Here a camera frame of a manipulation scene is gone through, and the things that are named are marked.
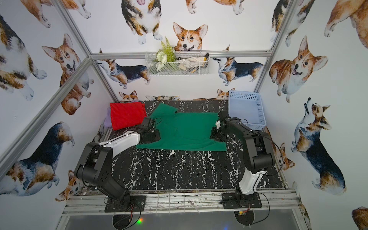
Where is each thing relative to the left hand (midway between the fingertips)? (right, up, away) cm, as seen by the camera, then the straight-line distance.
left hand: (159, 133), depth 95 cm
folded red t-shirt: (-28, +12, +12) cm, 33 cm away
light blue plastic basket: (+69, +20, +27) cm, 76 cm away
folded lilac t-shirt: (-41, +6, +11) cm, 43 cm away
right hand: (+34, -2, -2) cm, 34 cm away
